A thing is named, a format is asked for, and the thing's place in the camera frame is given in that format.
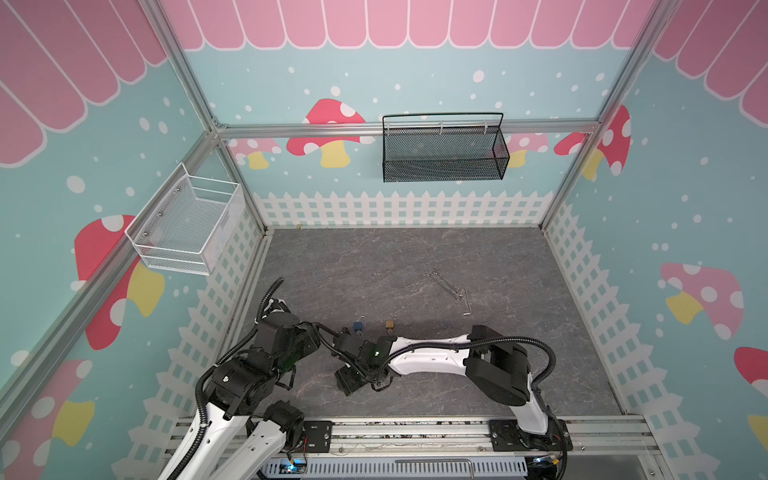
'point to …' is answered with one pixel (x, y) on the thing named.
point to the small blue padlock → (358, 326)
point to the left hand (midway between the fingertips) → (313, 336)
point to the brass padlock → (389, 324)
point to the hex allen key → (468, 303)
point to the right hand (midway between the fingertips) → (343, 382)
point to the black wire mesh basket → (444, 147)
